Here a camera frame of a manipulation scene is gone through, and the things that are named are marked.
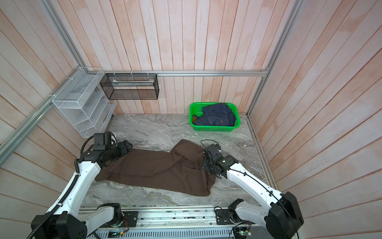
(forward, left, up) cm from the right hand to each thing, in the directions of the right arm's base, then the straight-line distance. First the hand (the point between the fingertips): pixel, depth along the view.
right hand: (207, 163), depth 83 cm
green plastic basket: (+48, +6, -2) cm, 49 cm away
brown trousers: (-1, +16, -8) cm, 18 cm away
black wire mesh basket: (+51, +53, +16) cm, 75 cm away
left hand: (+3, +44, +7) cm, 45 cm away
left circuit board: (-33, +45, -9) cm, 57 cm away
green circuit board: (-31, -17, -10) cm, 37 cm away
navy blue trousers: (+42, -12, -3) cm, 44 cm away
